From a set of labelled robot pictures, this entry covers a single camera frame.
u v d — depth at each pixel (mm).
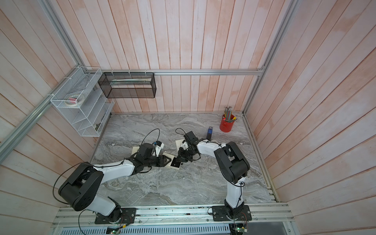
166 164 822
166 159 877
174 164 897
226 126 1015
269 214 763
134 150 955
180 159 832
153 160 768
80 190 440
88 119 781
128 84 1040
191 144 778
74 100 741
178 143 990
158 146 820
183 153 833
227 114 1008
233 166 509
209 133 1062
